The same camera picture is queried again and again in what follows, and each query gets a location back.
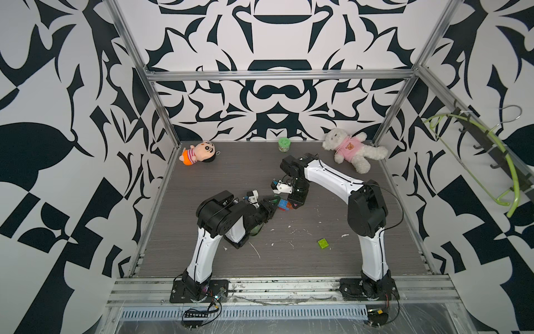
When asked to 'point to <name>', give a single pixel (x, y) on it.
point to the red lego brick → (281, 209)
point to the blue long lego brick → (283, 204)
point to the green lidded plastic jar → (284, 144)
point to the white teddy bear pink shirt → (352, 149)
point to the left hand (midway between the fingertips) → (280, 197)
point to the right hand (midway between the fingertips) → (295, 198)
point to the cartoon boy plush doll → (204, 152)
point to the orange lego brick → (289, 206)
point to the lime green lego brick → (323, 243)
